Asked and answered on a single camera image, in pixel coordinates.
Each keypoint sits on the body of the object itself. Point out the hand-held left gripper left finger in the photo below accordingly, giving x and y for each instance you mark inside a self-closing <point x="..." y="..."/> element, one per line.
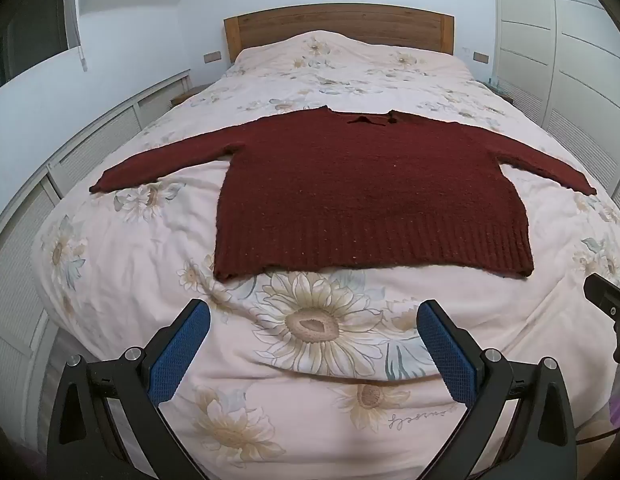
<point x="179" y="350"/>

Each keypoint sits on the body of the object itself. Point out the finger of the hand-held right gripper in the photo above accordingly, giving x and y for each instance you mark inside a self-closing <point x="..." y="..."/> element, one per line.
<point x="602" y="295"/>

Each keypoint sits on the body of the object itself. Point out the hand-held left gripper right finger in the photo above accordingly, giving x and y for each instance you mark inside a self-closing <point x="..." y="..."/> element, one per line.
<point x="447" y="350"/>

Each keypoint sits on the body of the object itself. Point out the dark red knit sweater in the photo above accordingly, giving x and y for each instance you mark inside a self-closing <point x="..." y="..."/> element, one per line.
<point x="350" y="185"/>

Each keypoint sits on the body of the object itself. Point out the bed with floral duvet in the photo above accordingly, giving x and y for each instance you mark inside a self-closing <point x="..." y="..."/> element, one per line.
<point x="310" y="410"/>

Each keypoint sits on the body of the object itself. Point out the wooden nightstand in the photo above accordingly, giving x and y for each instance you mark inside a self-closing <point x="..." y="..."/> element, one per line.
<point x="182" y="96"/>
<point x="502" y="92"/>

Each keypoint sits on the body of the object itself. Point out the white slatted wardrobe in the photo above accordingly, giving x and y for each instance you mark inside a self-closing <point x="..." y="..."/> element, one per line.
<point x="565" y="60"/>

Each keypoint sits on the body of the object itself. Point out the wooden headboard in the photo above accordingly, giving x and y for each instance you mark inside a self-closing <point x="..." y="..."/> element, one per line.
<point x="340" y="25"/>

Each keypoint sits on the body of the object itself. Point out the dark window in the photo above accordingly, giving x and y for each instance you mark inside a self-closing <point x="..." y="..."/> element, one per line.
<point x="24" y="35"/>

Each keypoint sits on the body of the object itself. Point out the white slatted wall cabinet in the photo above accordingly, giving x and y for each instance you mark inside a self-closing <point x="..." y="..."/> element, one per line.
<point x="89" y="145"/>

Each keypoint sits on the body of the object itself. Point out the wall switch plate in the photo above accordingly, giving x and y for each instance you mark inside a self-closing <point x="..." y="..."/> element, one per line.
<point x="481" y="56"/>
<point x="212" y="56"/>

